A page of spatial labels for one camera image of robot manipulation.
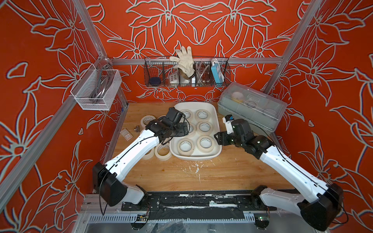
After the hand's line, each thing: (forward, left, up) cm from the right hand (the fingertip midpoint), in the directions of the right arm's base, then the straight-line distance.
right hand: (217, 134), depth 76 cm
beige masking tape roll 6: (+18, +4, -19) cm, 27 cm away
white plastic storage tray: (+19, -3, -12) cm, 23 cm away
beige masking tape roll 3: (+30, +16, -18) cm, 39 cm away
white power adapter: (+37, +25, +9) cm, 46 cm away
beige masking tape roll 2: (-5, +40, -17) cm, 44 cm away
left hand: (+3, +20, +1) cm, 20 cm away
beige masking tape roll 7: (-3, +16, -18) cm, 24 cm away
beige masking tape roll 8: (+5, +4, -20) cm, 21 cm away
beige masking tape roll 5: (+15, +11, -18) cm, 26 cm away
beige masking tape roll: (-6, +31, -19) cm, 37 cm away
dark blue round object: (+41, +40, +5) cm, 57 cm away
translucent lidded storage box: (+26, -19, -2) cm, 33 cm away
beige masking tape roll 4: (+30, +5, -19) cm, 36 cm away
